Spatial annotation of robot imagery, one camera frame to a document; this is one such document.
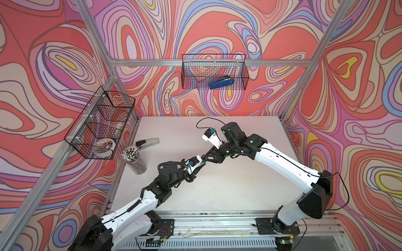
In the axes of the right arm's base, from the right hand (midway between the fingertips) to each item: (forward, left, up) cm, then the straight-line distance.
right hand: (207, 160), depth 72 cm
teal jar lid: (-1, +2, 0) cm, 2 cm away
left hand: (+1, +2, -2) cm, 3 cm away
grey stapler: (+23, +42, -16) cm, 51 cm away
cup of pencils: (+7, +39, -3) cm, 39 cm away
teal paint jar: (-1, +2, +3) cm, 4 cm away
